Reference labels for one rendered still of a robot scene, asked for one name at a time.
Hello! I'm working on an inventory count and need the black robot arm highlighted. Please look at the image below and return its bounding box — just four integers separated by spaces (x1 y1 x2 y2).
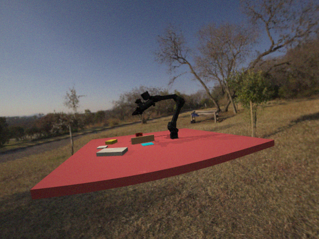
135 91 185 139

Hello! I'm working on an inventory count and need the brown wooden plank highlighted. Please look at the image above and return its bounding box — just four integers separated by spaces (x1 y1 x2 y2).
131 134 155 144

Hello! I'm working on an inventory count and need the yellow rectangular block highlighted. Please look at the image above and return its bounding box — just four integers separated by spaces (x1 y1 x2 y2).
105 139 118 145

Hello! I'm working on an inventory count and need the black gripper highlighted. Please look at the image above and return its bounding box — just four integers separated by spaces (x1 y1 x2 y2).
132 102 149 115

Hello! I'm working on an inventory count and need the beige flat rectangular block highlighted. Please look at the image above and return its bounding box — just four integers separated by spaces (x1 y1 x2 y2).
96 147 128 156

